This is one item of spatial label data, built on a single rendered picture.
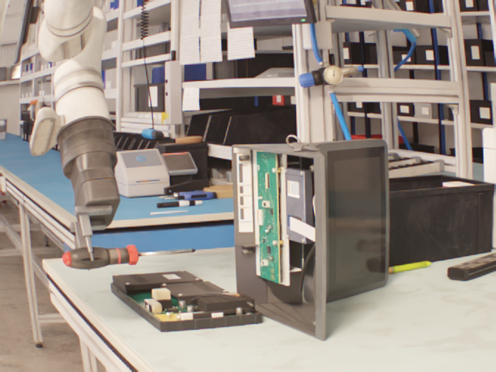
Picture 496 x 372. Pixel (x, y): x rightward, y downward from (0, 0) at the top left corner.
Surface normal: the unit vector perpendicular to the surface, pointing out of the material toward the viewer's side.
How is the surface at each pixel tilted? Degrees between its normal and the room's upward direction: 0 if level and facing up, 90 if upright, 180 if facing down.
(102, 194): 56
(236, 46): 91
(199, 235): 90
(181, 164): 32
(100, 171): 36
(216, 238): 90
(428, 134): 90
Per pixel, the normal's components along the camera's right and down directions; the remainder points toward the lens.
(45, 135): 0.25, 0.87
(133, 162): 0.15, -0.82
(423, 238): 0.36, 0.09
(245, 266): -0.14, 0.11
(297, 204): -0.91, 0.07
